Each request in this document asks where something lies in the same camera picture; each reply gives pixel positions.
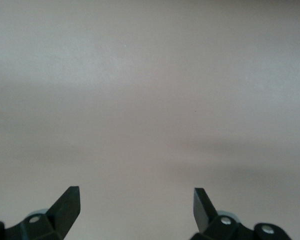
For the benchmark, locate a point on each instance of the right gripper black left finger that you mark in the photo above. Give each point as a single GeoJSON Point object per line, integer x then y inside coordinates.
{"type": "Point", "coordinates": [62, 217]}

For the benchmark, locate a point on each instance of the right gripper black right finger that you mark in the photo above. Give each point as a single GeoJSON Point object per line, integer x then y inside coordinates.
{"type": "Point", "coordinates": [206, 220]}

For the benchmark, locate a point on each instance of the brown table cover sheet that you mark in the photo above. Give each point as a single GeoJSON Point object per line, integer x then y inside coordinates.
{"type": "Point", "coordinates": [150, 100]}

